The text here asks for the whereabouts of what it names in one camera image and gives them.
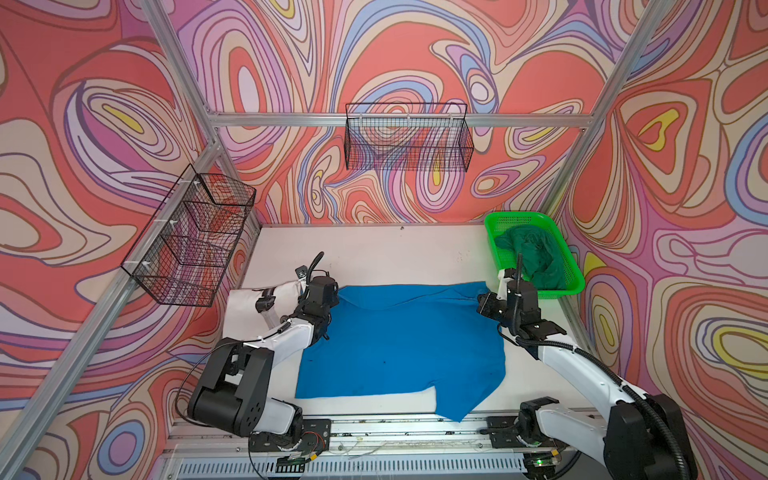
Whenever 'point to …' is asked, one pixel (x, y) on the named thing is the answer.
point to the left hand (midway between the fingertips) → (327, 285)
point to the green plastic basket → (507, 258)
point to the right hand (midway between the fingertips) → (481, 301)
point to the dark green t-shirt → (540, 260)
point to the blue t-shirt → (436, 337)
